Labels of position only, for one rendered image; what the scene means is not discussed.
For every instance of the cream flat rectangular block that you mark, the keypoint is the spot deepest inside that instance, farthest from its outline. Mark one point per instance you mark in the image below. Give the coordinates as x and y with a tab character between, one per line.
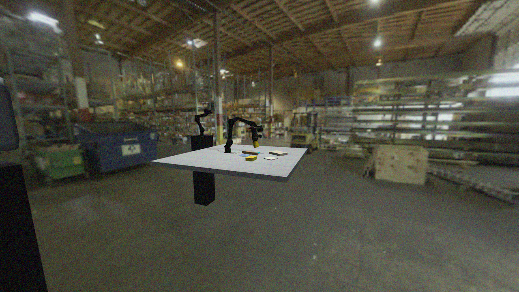
278	153

